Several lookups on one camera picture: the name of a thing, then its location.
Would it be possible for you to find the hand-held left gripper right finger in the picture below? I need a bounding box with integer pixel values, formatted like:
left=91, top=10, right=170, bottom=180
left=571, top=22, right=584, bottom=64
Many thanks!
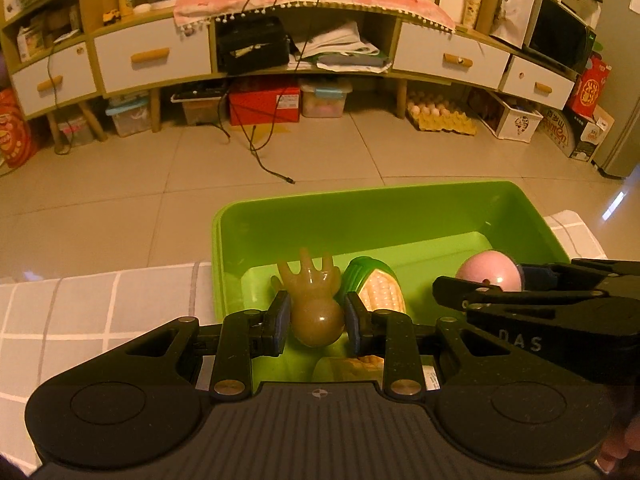
left=345, top=291, right=506, bottom=401

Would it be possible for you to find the black microwave oven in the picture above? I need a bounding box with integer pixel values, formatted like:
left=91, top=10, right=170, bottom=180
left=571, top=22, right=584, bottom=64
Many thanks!
left=522, top=0, right=596, bottom=73

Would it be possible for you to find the brown translucent octopus toy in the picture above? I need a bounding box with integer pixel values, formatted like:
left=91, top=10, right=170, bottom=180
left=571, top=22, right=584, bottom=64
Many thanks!
left=270, top=247, right=346, bottom=348

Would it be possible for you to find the white printed crate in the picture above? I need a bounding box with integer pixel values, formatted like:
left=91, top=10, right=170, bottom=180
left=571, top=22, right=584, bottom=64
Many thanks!
left=467, top=87, right=543, bottom=141

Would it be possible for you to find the yellow egg tray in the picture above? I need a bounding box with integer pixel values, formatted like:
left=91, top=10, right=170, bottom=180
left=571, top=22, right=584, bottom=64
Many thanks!
left=405, top=92, right=478, bottom=136

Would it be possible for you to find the silver refrigerator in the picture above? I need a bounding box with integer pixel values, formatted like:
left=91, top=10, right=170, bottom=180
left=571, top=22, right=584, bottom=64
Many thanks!
left=592, top=105, right=640, bottom=181

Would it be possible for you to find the pink clear capsule ball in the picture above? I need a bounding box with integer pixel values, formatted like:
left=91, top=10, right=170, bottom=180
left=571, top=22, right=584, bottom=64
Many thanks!
left=454, top=251, right=525, bottom=292

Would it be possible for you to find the clear box black lid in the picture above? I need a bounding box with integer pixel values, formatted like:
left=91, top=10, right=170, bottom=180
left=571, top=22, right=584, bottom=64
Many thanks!
left=171, top=87, right=231, bottom=126

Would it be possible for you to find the pile of papers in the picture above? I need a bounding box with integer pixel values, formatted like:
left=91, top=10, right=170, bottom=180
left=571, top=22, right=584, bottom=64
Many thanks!
left=295, top=21, right=393, bottom=72

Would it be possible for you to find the black power cable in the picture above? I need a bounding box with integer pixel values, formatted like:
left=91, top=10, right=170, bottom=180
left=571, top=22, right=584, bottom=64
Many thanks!
left=217, top=95, right=296, bottom=184

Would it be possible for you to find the white drawer wooden handle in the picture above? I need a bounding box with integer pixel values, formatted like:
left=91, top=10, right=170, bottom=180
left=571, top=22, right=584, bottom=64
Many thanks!
left=392, top=22, right=511, bottom=93
left=94, top=17, right=213, bottom=93
left=499, top=55, right=576, bottom=111
left=10, top=42, right=98, bottom=118

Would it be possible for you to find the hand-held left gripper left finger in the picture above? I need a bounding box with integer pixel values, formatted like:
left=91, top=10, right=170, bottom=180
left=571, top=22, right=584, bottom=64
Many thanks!
left=117, top=290, right=293, bottom=402

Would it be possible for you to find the printed cardboard box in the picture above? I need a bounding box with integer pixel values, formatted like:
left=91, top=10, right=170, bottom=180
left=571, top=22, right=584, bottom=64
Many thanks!
left=537, top=107, right=616, bottom=161

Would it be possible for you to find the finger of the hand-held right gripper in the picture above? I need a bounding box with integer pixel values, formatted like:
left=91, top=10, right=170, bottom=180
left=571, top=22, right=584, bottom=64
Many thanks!
left=519, top=258, right=640, bottom=293
left=432, top=275, right=622, bottom=312

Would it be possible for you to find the red gift box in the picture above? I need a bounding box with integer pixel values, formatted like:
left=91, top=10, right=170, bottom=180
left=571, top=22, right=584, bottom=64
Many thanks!
left=567, top=52, right=613, bottom=118

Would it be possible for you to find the toy corn with green husk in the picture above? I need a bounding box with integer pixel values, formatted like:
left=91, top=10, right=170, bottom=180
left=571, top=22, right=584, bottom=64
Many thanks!
left=341, top=256, right=407, bottom=317

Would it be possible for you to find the green plastic bin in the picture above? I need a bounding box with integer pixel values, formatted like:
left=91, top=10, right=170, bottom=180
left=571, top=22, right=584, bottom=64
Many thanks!
left=211, top=181, right=571, bottom=396

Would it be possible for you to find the person's right hand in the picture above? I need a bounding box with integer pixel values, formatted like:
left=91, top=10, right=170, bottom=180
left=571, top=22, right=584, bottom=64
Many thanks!
left=597, top=432, right=633, bottom=473

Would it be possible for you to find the clear box blue lid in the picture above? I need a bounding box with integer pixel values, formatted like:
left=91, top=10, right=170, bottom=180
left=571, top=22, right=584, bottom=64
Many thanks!
left=105, top=97, right=152, bottom=137

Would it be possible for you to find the grey checkered cloth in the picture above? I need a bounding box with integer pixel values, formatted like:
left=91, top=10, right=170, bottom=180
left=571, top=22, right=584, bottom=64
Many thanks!
left=0, top=210, right=608, bottom=471

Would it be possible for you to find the black bag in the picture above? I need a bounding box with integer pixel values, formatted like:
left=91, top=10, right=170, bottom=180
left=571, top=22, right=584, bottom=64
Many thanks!
left=216, top=16, right=292, bottom=75

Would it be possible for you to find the red shoe box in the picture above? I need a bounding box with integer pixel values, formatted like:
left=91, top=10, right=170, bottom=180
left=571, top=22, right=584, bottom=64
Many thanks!
left=229, top=85, right=302, bottom=126

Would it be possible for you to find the small clear storage box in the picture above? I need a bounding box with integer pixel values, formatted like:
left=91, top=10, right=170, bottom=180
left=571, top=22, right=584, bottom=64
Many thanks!
left=57, top=112, right=96, bottom=148

